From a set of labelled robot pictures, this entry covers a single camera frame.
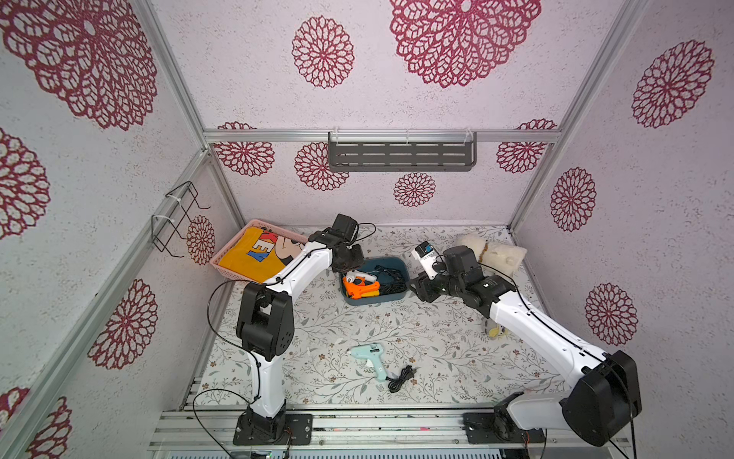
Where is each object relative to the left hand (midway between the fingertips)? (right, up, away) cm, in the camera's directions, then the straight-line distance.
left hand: (359, 264), depth 93 cm
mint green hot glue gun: (+4, -26, -7) cm, 28 cm away
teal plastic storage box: (+3, -13, +4) cm, 14 cm away
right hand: (+16, -3, -12) cm, 20 cm away
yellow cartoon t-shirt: (-36, +4, +10) cm, 37 cm away
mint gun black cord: (+11, -33, -12) cm, 37 cm away
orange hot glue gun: (0, -8, +3) cm, 9 cm away
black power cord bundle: (+11, -9, +6) cm, 15 cm away
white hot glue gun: (-2, -4, +6) cm, 8 cm away
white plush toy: (+48, +2, +4) cm, 48 cm away
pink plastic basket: (-49, +6, +12) cm, 51 cm away
